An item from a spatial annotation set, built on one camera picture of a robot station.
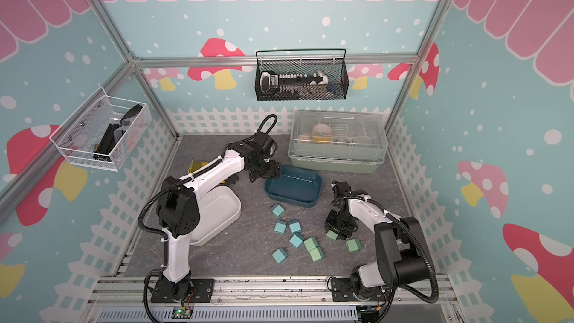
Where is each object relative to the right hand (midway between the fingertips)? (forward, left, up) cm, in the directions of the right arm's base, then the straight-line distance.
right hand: (329, 230), depth 87 cm
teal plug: (+1, +19, +1) cm, 19 cm away
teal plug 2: (+1, +14, +1) cm, 14 cm away
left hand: (+18, +23, +11) cm, 31 cm away
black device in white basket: (+16, +73, +35) cm, 83 cm away
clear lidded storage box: (+34, -3, +15) cm, 37 cm away
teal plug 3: (-4, +13, +2) cm, 14 cm away
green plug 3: (-3, 0, +2) cm, 3 cm away
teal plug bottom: (-10, +19, +2) cm, 22 cm away
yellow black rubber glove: (+30, +59, +5) cm, 67 cm away
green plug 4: (-6, -8, +1) cm, 10 cm away
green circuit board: (-26, +51, 0) cm, 57 cm away
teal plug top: (+8, +21, +2) cm, 22 cm away
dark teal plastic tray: (+21, +12, 0) cm, 24 cm away
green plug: (-5, +8, +1) cm, 9 cm away
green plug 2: (-9, +6, +1) cm, 11 cm away
